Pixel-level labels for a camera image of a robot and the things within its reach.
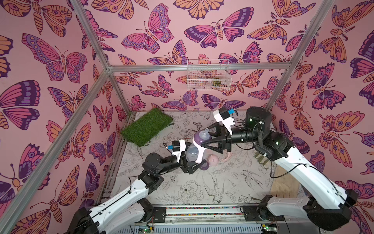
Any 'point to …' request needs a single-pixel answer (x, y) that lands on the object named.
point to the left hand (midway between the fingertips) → (202, 153)
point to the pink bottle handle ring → (229, 154)
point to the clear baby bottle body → (192, 152)
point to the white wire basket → (208, 80)
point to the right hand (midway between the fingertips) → (204, 136)
